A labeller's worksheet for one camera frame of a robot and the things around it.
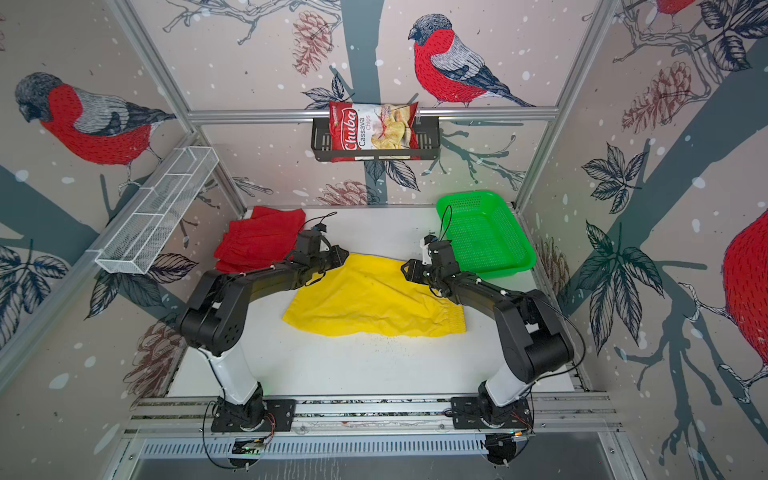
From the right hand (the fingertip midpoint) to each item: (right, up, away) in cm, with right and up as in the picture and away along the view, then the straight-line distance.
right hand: (404, 272), depth 92 cm
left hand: (-18, +6, +3) cm, 19 cm away
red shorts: (-51, +10, +16) cm, 55 cm away
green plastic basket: (+32, +11, +19) cm, 39 cm away
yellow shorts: (-11, -8, +2) cm, 13 cm away
